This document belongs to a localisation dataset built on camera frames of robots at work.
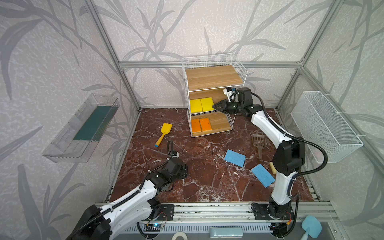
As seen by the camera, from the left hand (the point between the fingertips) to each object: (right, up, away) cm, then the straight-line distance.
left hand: (186, 164), depth 85 cm
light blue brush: (+61, -25, -16) cm, 67 cm away
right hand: (+16, +36, -1) cm, 39 cm away
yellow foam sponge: (+6, +34, +1) cm, 34 cm away
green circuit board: (-15, -27, -13) cm, 34 cm away
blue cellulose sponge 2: (+45, -6, 0) cm, 45 cm away
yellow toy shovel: (-18, +19, +23) cm, 35 cm away
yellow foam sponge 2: (+12, +35, +2) cm, 37 cm away
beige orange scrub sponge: (+5, +21, +23) cm, 32 cm away
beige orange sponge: (+12, +22, +23) cm, 34 cm away
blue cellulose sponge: (+30, +2, +7) cm, 31 cm away
